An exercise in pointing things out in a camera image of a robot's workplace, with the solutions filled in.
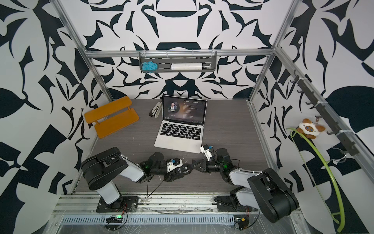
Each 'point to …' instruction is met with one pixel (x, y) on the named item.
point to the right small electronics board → (242, 223)
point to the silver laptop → (181, 128)
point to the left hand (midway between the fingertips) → (180, 166)
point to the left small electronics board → (114, 219)
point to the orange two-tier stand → (112, 117)
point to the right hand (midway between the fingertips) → (190, 165)
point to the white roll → (186, 66)
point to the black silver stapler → (156, 110)
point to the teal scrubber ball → (149, 66)
